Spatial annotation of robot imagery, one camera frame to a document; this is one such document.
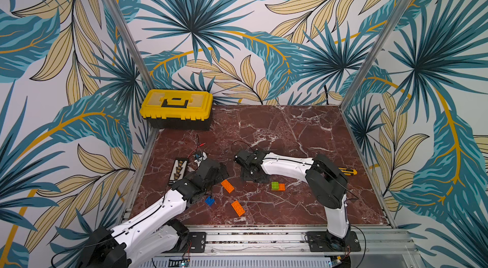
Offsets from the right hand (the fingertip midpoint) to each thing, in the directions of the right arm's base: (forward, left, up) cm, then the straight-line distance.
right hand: (250, 178), depth 91 cm
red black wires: (+19, +27, +1) cm, 33 cm away
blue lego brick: (-11, +18, +2) cm, 21 cm away
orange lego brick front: (-13, +6, +1) cm, 15 cm away
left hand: (-1, +14, +9) cm, 17 cm away
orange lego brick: (-5, -14, +1) cm, 15 cm away
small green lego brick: (-5, -11, +3) cm, 12 cm away
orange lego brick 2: (-4, +11, +1) cm, 11 cm away
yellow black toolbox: (+31, +36, +16) cm, 50 cm away
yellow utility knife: (+2, -51, +1) cm, 51 cm away
